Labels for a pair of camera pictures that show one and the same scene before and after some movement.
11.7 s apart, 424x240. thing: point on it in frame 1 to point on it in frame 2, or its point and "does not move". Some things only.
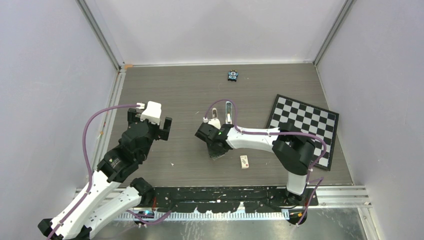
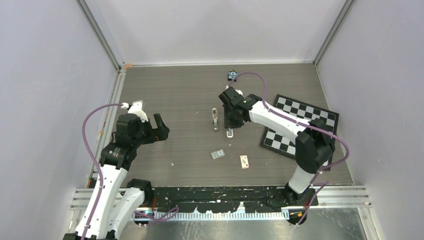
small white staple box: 244,162 does not move
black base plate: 263,199 does not move
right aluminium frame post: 343,13 does not move
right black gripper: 213,153 to 228,123
